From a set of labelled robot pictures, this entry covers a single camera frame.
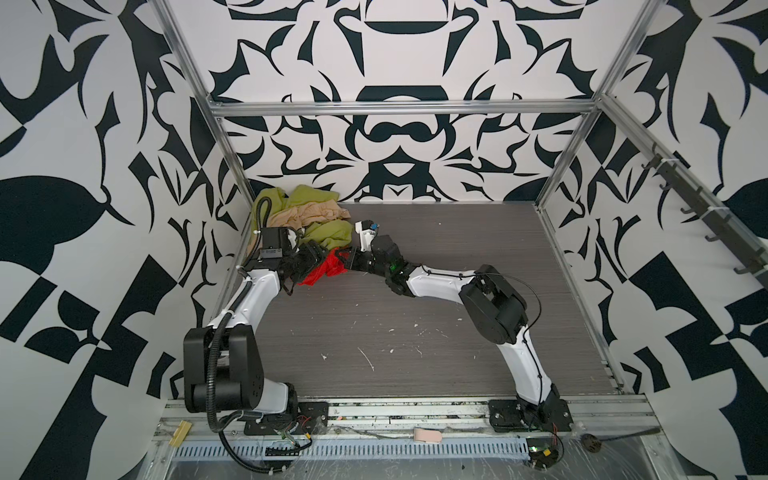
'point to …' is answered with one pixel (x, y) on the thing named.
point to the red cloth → (333, 264)
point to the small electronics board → (543, 452)
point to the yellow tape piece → (180, 434)
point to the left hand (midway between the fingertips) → (321, 250)
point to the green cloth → (269, 200)
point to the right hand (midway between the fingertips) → (334, 250)
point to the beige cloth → (307, 213)
